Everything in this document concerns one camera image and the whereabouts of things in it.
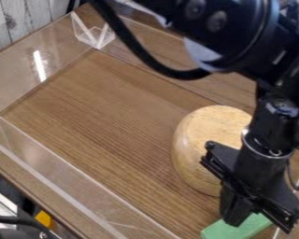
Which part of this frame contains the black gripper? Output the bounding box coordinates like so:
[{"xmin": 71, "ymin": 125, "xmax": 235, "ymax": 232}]
[{"xmin": 200, "ymin": 141, "xmax": 299, "ymax": 233}]

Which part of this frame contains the green block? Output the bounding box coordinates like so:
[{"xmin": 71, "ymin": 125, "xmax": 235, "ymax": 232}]
[{"xmin": 200, "ymin": 214, "xmax": 271, "ymax": 239}]

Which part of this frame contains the brown wooden bowl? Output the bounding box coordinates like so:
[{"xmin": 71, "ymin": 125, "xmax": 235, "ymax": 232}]
[{"xmin": 170, "ymin": 105, "xmax": 252, "ymax": 197}]

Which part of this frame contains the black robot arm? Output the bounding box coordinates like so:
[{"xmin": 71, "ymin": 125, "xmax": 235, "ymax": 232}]
[{"xmin": 136, "ymin": 0, "xmax": 299, "ymax": 232}]

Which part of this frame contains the clear acrylic tray wall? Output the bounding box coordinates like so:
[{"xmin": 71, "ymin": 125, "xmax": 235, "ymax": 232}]
[{"xmin": 0, "ymin": 17, "xmax": 253, "ymax": 239}]

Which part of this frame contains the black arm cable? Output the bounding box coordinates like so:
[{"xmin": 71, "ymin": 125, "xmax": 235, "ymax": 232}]
[{"xmin": 87, "ymin": 0, "xmax": 212, "ymax": 81}]

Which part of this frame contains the clear acrylic corner bracket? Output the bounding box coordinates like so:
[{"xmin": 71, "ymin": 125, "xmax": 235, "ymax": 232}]
[{"xmin": 69, "ymin": 12, "xmax": 115, "ymax": 49}]

